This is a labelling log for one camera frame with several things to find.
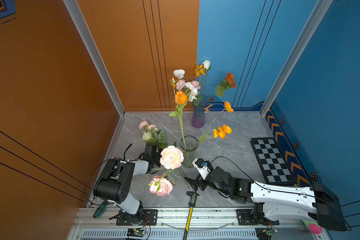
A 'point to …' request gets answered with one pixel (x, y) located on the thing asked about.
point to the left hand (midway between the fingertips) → (171, 151)
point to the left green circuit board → (134, 232)
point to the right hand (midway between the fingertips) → (190, 171)
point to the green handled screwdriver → (100, 209)
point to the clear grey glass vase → (189, 144)
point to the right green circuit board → (265, 233)
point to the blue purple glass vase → (198, 118)
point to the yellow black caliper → (191, 204)
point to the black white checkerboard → (273, 163)
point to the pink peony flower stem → (180, 84)
